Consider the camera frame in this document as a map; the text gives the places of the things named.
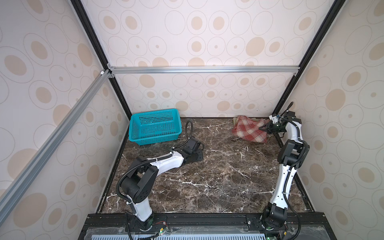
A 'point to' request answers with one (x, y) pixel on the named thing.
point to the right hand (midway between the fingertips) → (262, 126)
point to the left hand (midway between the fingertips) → (205, 153)
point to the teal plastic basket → (154, 126)
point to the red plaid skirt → (250, 129)
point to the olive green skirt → (234, 119)
